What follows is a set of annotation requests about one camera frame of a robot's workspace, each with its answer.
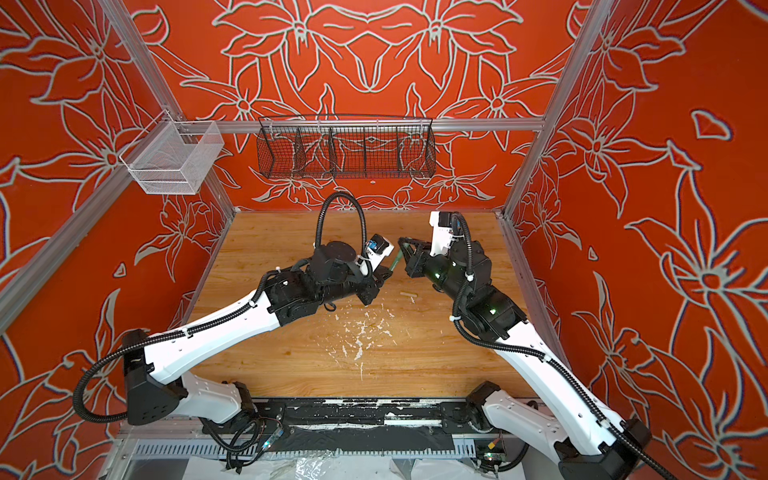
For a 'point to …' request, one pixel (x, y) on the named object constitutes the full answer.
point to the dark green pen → (397, 260)
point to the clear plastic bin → (173, 157)
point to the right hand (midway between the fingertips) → (398, 238)
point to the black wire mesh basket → (337, 146)
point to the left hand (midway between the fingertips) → (389, 265)
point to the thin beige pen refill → (408, 294)
